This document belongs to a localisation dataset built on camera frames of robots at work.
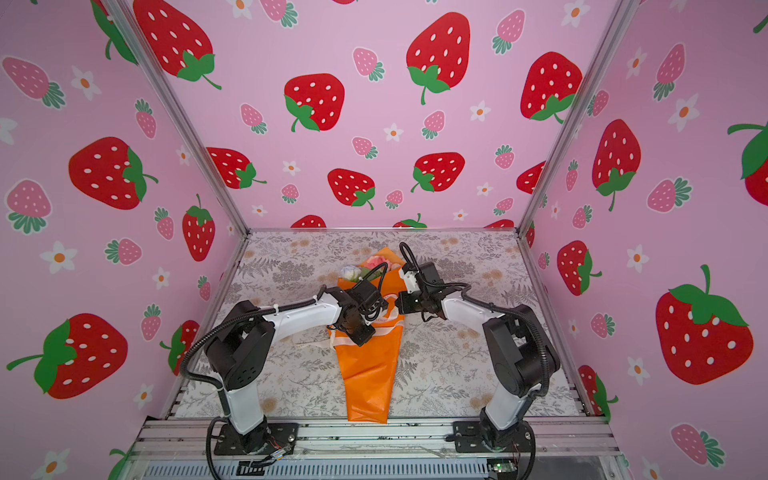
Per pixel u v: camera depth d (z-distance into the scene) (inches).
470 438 28.5
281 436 29.2
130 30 27.6
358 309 27.4
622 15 27.2
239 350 19.1
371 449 28.8
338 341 35.2
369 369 32.4
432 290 28.8
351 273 39.8
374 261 39.8
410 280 33.8
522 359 18.5
